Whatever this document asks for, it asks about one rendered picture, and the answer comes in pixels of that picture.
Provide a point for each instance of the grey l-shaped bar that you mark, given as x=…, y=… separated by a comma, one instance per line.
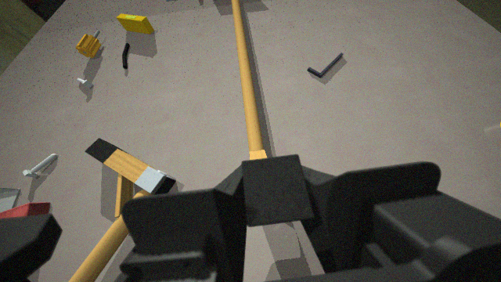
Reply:
x=316, y=73

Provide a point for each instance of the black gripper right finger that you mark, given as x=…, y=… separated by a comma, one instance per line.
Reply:
x=336, y=202

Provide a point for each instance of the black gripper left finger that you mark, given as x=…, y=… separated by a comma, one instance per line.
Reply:
x=219, y=211

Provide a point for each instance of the red block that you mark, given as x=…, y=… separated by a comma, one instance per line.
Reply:
x=26, y=210

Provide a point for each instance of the black bent bar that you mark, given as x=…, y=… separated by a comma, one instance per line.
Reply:
x=124, y=55

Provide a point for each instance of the long wooden-handled scraper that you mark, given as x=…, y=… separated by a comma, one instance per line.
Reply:
x=274, y=187

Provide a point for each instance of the white open tray with dark handle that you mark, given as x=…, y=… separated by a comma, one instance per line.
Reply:
x=8, y=198

